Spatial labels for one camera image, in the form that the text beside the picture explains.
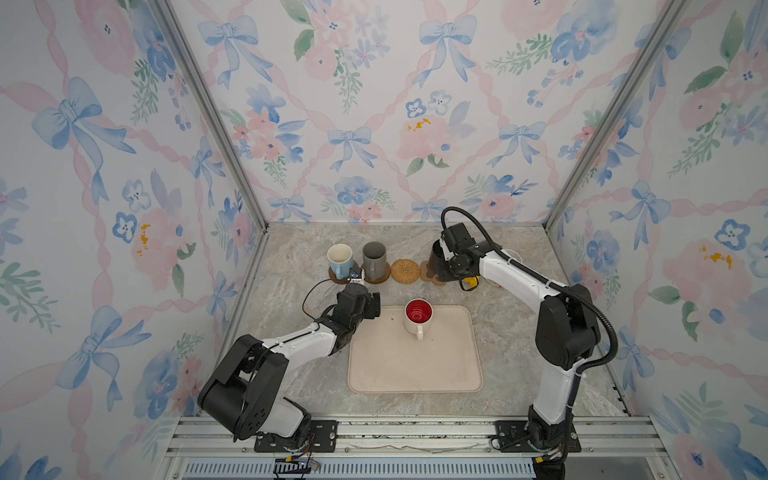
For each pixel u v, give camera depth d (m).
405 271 1.07
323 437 0.74
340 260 0.95
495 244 0.68
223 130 0.91
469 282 0.82
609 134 0.90
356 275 0.78
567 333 0.50
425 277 1.04
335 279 0.95
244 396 0.44
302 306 1.00
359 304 0.69
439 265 0.84
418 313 0.93
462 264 0.69
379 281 1.03
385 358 0.87
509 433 0.75
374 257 0.95
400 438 0.75
